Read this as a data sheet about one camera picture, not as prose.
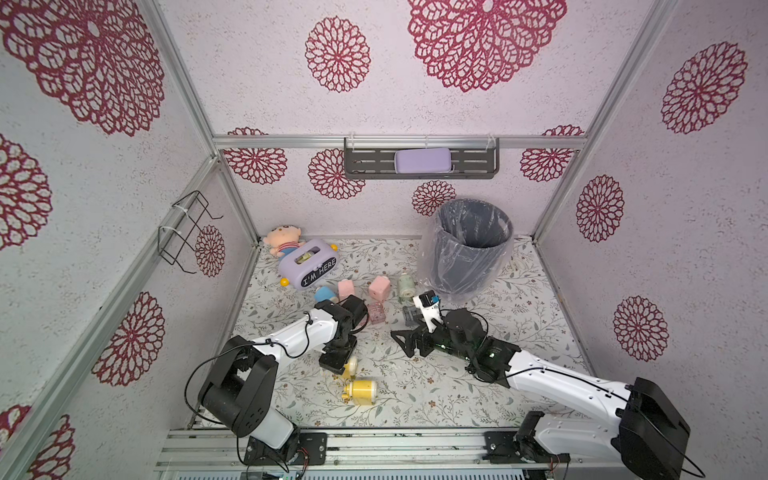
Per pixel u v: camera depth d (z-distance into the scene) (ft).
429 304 2.18
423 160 3.02
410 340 2.20
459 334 1.95
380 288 3.17
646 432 1.30
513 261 3.71
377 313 3.27
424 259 3.09
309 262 3.35
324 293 3.14
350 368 2.63
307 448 2.40
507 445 2.43
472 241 3.18
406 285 3.16
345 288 3.19
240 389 1.43
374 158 3.07
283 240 3.66
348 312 2.13
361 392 2.49
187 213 2.56
